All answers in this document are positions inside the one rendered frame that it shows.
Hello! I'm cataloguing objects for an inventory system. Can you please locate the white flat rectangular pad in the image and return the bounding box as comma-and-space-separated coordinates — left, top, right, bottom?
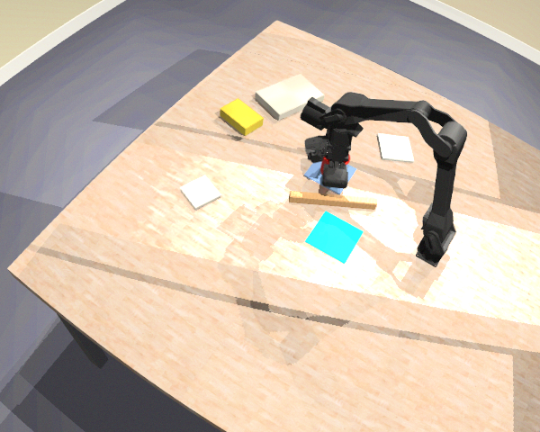
255, 74, 325, 121

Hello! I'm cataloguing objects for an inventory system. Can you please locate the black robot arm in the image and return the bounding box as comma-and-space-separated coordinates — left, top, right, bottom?
300, 92, 467, 267

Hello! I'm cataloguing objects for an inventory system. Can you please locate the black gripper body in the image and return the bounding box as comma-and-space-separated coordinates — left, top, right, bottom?
322, 126, 352, 189

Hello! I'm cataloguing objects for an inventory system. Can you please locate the tan wooden bar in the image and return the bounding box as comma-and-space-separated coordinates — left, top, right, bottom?
289, 191, 377, 210

